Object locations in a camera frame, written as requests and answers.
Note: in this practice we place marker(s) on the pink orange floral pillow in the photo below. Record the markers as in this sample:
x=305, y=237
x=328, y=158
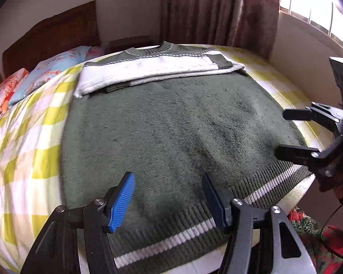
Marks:
x=9, y=84

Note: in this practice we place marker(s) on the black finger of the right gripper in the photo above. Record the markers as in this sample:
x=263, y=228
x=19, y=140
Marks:
x=303, y=152

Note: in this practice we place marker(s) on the light blue floral quilt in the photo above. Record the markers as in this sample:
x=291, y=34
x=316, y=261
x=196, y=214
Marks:
x=46, y=70

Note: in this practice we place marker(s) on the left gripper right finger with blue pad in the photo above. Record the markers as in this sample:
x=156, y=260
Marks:
x=260, y=240

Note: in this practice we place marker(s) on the window with bars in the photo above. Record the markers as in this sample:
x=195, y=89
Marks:
x=323, y=15

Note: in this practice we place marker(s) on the pink floral curtain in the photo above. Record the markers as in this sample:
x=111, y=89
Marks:
x=246, y=24

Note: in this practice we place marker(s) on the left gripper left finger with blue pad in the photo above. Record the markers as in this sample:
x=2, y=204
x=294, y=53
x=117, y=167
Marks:
x=55, y=249

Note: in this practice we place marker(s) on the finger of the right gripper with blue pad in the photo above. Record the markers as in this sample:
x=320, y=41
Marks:
x=300, y=114

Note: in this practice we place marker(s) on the yellow white checkered bed sheet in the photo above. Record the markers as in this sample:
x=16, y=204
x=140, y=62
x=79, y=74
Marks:
x=30, y=188

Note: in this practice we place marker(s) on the green white knit sweater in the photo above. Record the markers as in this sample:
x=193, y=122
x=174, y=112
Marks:
x=169, y=133

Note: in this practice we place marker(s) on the red floral fabric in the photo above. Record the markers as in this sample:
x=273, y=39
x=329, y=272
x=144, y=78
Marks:
x=324, y=244

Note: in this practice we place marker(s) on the dark wooden nightstand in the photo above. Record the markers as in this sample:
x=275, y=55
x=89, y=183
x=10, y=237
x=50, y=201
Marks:
x=131, y=42

